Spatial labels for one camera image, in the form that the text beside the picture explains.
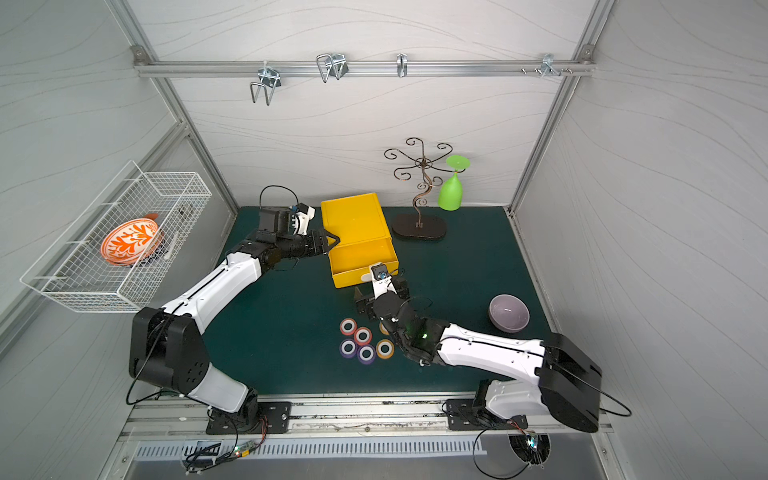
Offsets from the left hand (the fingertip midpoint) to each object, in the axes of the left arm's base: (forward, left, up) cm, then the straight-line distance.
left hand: (334, 242), depth 84 cm
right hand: (-13, -12, -1) cm, 18 cm away
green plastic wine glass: (+20, -35, +1) cm, 40 cm away
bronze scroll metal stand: (+24, -24, -20) cm, 40 cm away
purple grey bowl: (-12, -53, -19) cm, 57 cm away
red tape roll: (-17, -4, -20) cm, 26 cm away
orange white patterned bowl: (-11, +43, +14) cm, 47 cm away
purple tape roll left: (-23, -4, -20) cm, 31 cm away
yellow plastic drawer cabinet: (0, -9, +1) cm, 9 cm away
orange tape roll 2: (-17, -14, -21) cm, 30 cm away
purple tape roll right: (-24, -10, -21) cm, 34 cm away
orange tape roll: (-23, -15, -21) cm, 34 cm away
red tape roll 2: (-19, -8, -20) cm, 29 cm away
